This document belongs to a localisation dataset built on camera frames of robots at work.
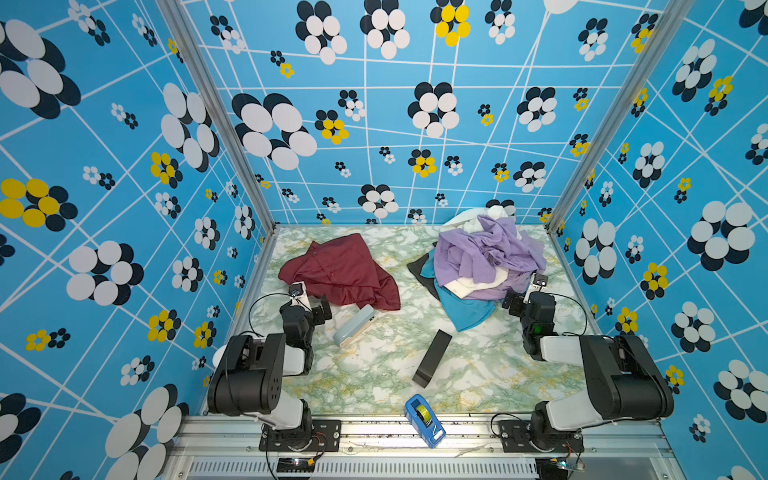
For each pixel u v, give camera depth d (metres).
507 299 0.87
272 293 1.04
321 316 0.84
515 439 0.72
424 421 0.72
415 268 1.06
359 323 0.89
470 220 1.12
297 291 0.79
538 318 0.71
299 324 0.71
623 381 0.44
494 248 0.93
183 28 0.71
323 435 0.73
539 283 0.80
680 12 0.68
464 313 0.96
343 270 0.98
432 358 0.77
